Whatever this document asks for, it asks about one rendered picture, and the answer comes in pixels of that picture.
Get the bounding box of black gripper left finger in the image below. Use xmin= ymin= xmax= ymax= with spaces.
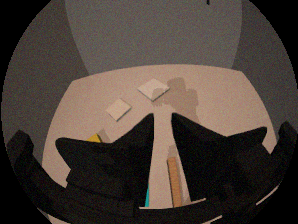
xmin=55 ymin=113 xmax=154 ymax=206

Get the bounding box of yellow rectangular block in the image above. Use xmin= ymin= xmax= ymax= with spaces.
xmin=86 ymin=133 xmax=102 ymax=143

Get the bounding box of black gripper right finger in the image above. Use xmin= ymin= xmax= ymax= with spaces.
xmin=170 ymin=113 xmax=267 ymax=202

